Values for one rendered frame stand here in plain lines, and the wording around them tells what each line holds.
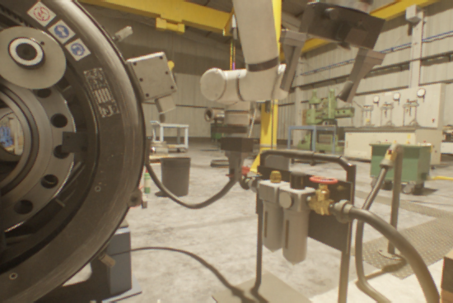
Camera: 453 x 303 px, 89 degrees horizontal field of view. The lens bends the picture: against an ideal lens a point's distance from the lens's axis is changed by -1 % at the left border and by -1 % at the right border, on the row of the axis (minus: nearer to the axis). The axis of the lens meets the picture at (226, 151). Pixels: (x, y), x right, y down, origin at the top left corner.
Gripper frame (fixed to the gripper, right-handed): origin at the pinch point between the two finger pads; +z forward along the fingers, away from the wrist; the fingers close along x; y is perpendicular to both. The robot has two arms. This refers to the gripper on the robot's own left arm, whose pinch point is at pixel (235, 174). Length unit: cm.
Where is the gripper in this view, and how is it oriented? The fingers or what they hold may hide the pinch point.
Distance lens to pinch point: 82.7
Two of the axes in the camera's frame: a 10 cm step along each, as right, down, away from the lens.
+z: -0.2, 10.0, 0.7
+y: 8.3, -0.2, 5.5
